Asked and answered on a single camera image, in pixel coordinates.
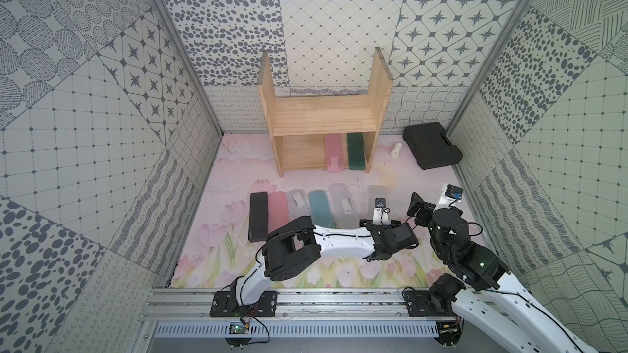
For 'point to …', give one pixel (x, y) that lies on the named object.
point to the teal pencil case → (321, 211)
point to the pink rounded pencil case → (277, 210)
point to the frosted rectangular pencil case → (376, 192)
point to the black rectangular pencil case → (258, 217)
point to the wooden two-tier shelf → (309, 131)
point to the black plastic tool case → (430, 146)
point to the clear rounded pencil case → (298, 203)
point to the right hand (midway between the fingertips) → (427, 200)
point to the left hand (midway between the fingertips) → (389, 221)
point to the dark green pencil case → (356, 151)
